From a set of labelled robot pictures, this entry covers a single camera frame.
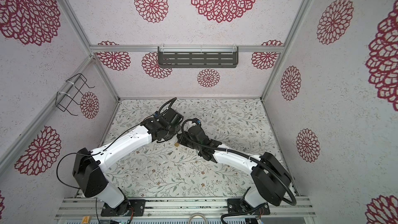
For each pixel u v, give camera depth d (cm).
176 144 97
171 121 62
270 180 43
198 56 92
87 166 42
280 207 76
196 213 73
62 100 72
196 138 62
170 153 92
